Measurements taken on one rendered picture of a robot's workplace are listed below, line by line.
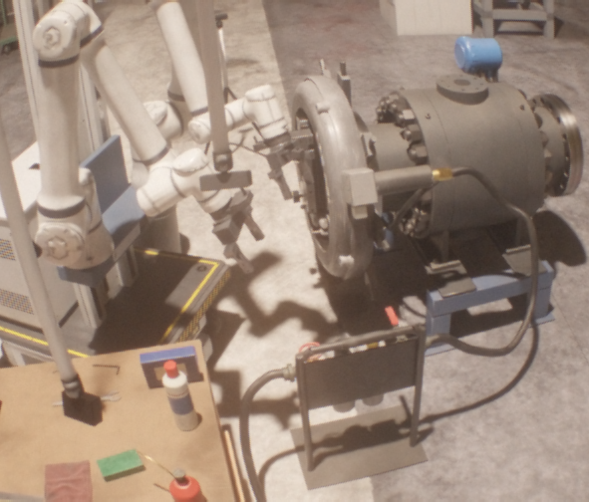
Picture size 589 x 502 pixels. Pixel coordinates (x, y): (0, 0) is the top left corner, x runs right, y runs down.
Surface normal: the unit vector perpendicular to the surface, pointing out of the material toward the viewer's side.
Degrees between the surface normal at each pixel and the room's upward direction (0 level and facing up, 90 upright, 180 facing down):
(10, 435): 0
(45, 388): 0
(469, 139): 49
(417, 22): 90
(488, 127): 42
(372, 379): 90
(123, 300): 0
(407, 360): 90
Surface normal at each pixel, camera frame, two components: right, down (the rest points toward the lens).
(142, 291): -0.08, -0.83
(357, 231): 0.18, 0.55
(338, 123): 0.04, -0.37
